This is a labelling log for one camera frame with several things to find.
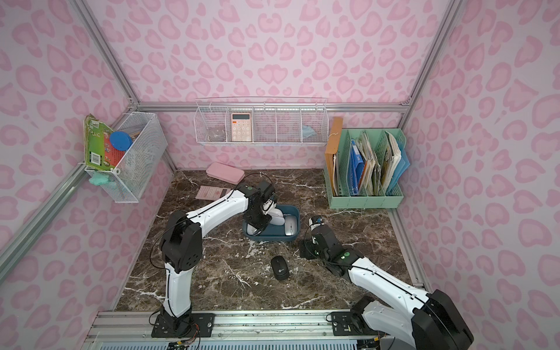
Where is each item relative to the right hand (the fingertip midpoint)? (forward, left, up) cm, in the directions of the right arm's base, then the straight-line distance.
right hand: (306, 240), depth 84 cm
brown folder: (+27, -10, +24) cm, 37 cm away
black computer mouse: (-8, +10, -7) cm, 15 cm away
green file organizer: (+29, -26, +9) cm, 40 cm away
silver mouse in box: (+10, +6, -6) cm, 13 cm away
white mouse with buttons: (+13, +12, -3) cm, 18 cm away
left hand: (+9, +19, -1) cm, 21 cm away
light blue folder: (+28, -41, +12) cm, 51 cm away
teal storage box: (+7, +13, -7) cm, 16 cm away
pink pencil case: (+42, +42, -7) cm, 60 cm away
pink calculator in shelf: (+42, +28, +22) cm, 55 cm away
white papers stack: (+30, -35, +15) cm, 48 cm away
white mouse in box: (+8, +24, -6) cm, 26 cm away
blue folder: (+29, -22, +9) cm, 38 cm away
